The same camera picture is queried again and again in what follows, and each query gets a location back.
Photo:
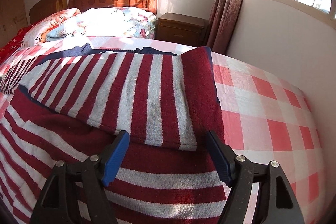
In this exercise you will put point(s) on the wooden nightstand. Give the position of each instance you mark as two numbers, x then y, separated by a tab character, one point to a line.
181	29

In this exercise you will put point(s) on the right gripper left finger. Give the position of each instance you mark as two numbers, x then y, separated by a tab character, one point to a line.
58	201

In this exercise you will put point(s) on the floral folded quilt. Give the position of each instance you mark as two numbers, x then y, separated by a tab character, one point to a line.
129	22

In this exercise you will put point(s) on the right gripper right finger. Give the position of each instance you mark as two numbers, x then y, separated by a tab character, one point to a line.
276	201

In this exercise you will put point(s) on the pink checkered bed sheet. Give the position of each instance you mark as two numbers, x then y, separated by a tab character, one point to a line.
264	118

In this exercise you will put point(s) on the wooden wardrobe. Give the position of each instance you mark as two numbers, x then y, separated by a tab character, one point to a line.
13	18

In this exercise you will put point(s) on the pink floral pillow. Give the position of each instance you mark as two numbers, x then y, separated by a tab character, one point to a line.
37	34

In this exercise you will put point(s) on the striped red grey navy sweater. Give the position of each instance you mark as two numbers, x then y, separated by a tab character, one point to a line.
69	105

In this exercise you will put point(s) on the red floral bed sheet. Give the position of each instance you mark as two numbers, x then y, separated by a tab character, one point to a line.
14	43

